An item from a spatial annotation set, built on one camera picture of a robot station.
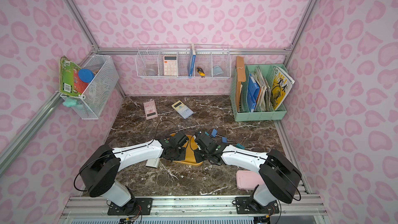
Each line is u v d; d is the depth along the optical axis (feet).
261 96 3.14
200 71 3.12
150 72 3.17
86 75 2.48
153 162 2.75
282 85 3.21
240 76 2.74
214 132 3.20
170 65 3.07
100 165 1.62
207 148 2.11
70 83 2.30
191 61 2.84
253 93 3.17
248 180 2.60
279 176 1.39
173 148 2.12
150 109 3.61
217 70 3.30
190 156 2.63
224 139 3.12
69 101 2.09
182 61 3.22
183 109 3.61
